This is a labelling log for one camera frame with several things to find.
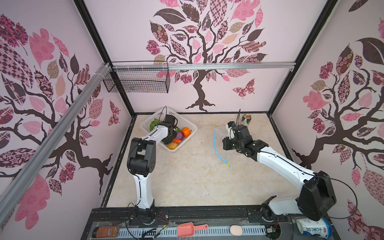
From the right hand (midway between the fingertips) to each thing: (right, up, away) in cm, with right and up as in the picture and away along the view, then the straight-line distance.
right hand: (223, 138), depth 84 cm
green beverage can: (+21, +13, +20) cm, 32 cm away
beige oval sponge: (+3, -42, -16) cm, 45 cm away
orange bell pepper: (-22, +3, +16) cm, 28 cm away
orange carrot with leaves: (-28, -2, +11) cm, 31 cm away
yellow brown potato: (-31, -5, +9) cm, 33 cm away
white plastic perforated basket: (-25, +10, +21) cm, 34 cm away
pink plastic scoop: (-20, -42, -14) cm, 49 cm away
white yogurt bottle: (+40, -38, -20) cm, 59 cm away
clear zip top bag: (-2, +2, +3) cm, 4 cm away
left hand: (-32, -1, +16) cm, 36 cm away
